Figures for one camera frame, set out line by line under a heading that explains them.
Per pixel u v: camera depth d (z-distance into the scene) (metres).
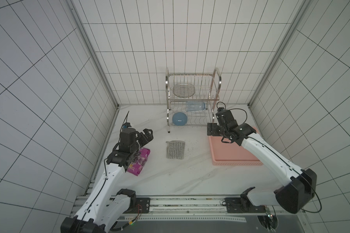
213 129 0.71
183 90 0.92
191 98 0.85
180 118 1.03
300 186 0.38
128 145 0.57
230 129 0.58
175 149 0.92
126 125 0.68
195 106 1.14
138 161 0.85
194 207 0.74
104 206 0.43
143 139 0.68
